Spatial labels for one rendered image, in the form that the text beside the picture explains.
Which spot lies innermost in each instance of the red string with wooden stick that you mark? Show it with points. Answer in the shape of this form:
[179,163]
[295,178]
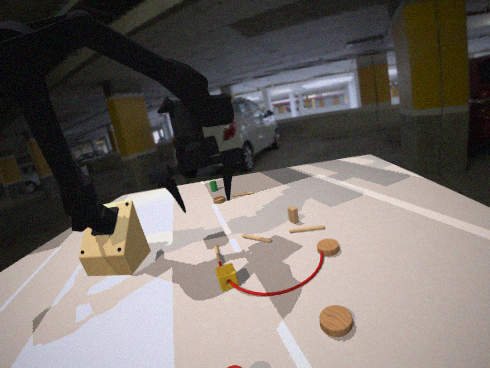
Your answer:
[274,293]

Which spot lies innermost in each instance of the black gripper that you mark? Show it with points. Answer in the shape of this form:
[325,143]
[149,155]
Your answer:
[229,159]

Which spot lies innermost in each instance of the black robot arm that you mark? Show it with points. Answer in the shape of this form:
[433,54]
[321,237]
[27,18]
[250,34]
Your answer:
[25,48]

